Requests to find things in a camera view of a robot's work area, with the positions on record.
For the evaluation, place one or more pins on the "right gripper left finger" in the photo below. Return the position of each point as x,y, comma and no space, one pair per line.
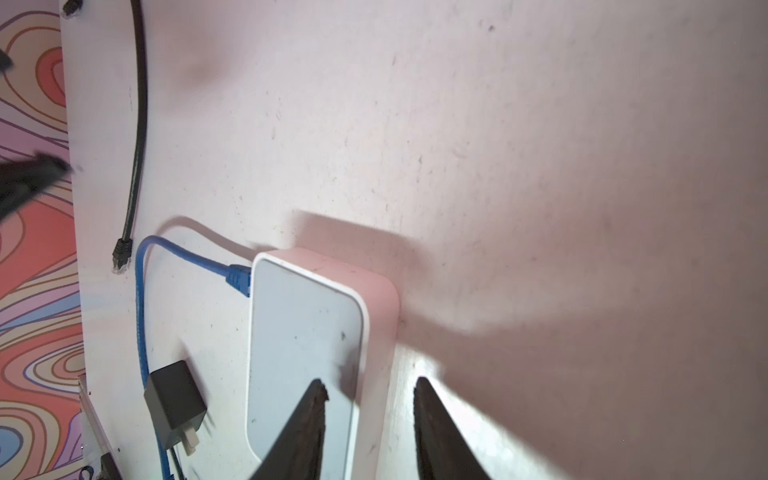
298,451

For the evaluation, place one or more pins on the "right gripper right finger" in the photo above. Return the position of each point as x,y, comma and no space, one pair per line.
441,450

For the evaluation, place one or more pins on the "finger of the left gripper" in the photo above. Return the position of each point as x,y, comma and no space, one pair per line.
23,180

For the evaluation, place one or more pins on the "black power adapter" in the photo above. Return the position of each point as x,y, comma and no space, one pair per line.
177,410

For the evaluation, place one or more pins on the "white small network switch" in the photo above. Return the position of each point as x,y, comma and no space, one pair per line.
317,318

